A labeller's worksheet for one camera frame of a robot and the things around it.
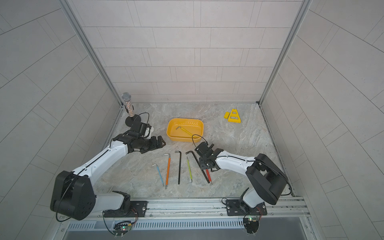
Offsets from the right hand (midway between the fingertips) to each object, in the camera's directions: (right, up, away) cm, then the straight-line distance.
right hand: (204, 164), depth 88 cm
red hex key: (+2, -4, -7) cm, 9 cm away
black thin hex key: (-15, 0, -3) cm, 15 cm away
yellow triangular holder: (+25, +25, +17) cm, 40 cm away
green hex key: (-8, -2, -4) cm, 10 cm away
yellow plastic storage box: (-6, +21, +14) cm, 26 cm away
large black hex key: (-10, +6, +3) cm, 12 cm away
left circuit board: (-38, -21, -23) cm, 49 cm away
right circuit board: (+21, -21, -20) cm, 36 cm away
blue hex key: (-25, -4, -6) cm, 26 cm away
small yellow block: (+17, +29, +21) cm, 40 cm away
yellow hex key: (-15, +21, +14) cm, 29 cm away
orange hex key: (-21, -2, -5) cm, 21 cm away
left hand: (-24, +13, -3) cm, 28 cm away
